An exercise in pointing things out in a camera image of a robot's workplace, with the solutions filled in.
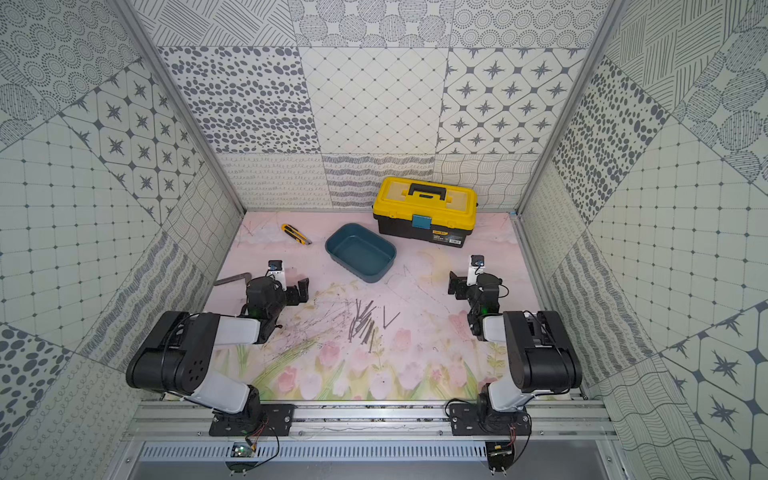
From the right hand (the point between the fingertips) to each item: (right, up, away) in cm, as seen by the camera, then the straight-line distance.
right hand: (467, 275), depth 95 cm
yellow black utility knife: (-61, +13, +16) cm, 65 cm away
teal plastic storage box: (-36, +7, +15) cm, 39 cm away
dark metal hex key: (-75, -1, +5) cm, 75 cm away
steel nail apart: (-27, -13, -3) cm, 30 cm away
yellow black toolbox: (-13, +22, +6) cm, 26 cm away
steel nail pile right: (-32, -17, -6) cm, 36 cm away
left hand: (-57, 0, -1) cm, 57 cm away
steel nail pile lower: (-30, -18, -7) cm, 36 cm away
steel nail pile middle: (-34, -13, -3) cm, 36 cm away
